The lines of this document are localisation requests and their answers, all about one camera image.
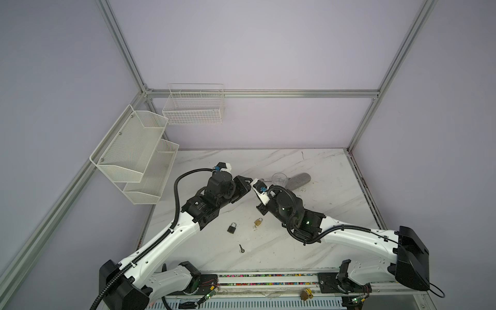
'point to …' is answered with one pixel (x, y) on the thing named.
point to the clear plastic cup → (279, 179)
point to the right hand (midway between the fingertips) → (253, 186)
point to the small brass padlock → (258, 221)
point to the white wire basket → (194, 103)
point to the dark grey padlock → (232, 229)
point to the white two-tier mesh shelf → (134, 155)
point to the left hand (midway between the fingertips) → (252, 181)
